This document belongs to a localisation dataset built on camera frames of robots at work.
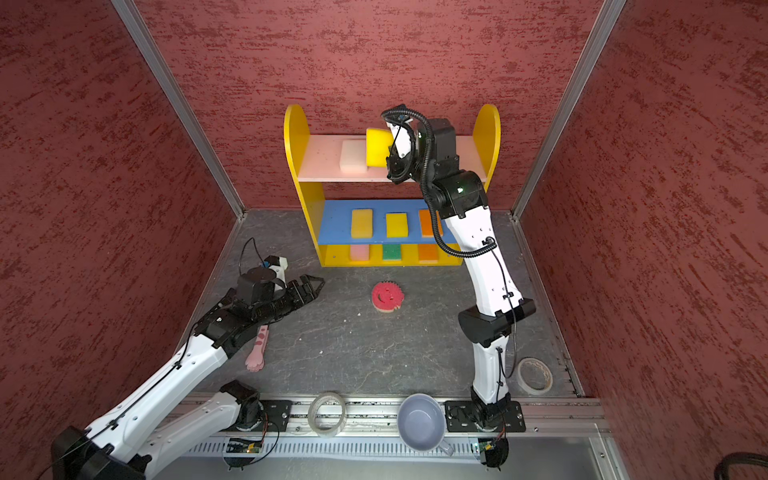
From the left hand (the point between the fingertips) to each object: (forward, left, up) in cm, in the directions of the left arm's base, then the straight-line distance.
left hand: (316, 293), depth 78 cm
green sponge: (+24, -20, -14) cm, 35 cm away
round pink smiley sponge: (+7, -19, -15) cm, 25 cm away
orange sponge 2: (+24, -33, -14) cm, 44 cm away
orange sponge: (+27, -31, -2) cm, 42 cm away
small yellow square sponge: (+26, -21, -1) cm, 33 cm away
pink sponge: (+24, -9, -13) cm, 29 cm away
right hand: (+20, -20, +30) cm, 42 cm away
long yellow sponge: (+26, -10, -1) cm, 28 cm away
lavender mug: (-27, -28, -18) cm, 43 cm away
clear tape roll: (-25, -4, -18) cm, 32 cm away
